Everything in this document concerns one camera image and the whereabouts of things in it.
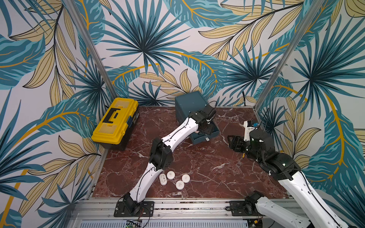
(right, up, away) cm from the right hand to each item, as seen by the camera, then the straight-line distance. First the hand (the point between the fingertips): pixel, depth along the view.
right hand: (233, 137), depth 69 cm
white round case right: (-23, -25, +13) cm, 37 cm away
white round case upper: (-32, -24, +15) cm, 42 cm away
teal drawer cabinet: (-22, +19, +23) cm, 37 cm away
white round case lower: (-26, -28, +11) cm, 40 cm away
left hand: (-9, +1, +21) cm, 23 cm away
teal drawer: (-16, -2, +17) cm, 23 cm away
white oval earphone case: (-36, -26, +12) cm, 46 cm away
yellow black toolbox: (-65, +3, +15) cm, 67 cm away
